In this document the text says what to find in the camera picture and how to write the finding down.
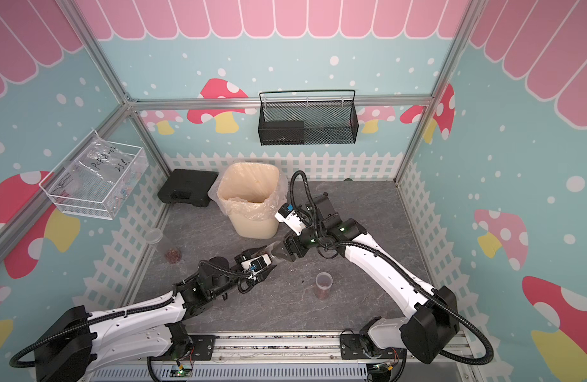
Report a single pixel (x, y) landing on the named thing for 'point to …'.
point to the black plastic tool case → (188, 186)
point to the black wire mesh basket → (308, 117)
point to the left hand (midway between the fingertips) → (268, 257)
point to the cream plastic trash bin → (266, 229)
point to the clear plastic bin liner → (250, 190)
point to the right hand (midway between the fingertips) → (281, 245)
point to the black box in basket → (281, 132)
